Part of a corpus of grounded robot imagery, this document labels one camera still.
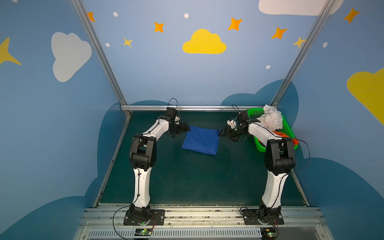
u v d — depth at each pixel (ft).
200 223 2.41
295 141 3.04
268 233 2.34
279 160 1.79
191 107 4.33
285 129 3.40
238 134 2.83
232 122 2.97
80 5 2.23
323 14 2.35
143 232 2.33
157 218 2.41
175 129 2.91
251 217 2.43
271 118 3.42
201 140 3.35
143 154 1.88
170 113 2.76
